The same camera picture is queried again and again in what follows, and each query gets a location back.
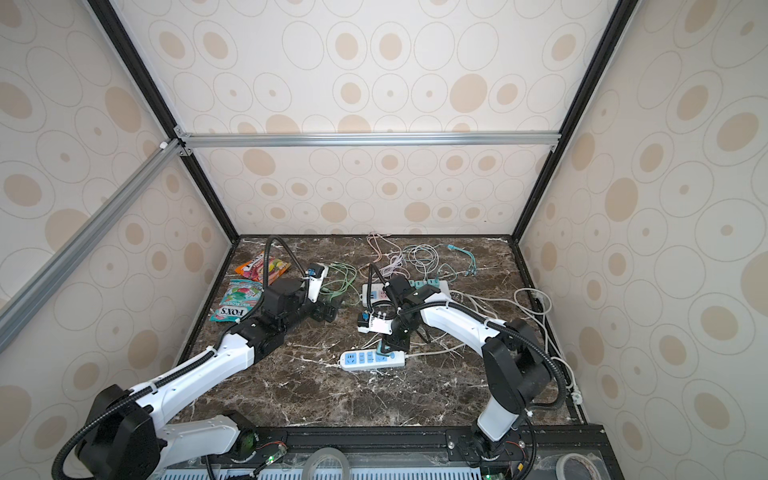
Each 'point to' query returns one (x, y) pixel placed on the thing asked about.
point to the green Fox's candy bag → (240, 298)
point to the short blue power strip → (354, 360)
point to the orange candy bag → (254, 267)
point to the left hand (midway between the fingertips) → (335, 284)
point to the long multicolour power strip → (380, 293)
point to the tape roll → (560, 468)
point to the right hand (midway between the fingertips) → (387, 340)
